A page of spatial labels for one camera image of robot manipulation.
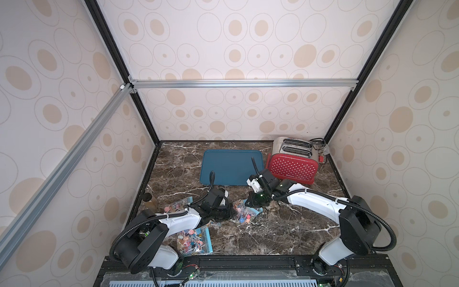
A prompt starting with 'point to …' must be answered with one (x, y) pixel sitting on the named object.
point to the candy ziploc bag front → (197, 241)
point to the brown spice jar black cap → (147, 197)
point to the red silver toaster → (294, 159)
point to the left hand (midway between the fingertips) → (243, 213)
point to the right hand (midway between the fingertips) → (250, 202)
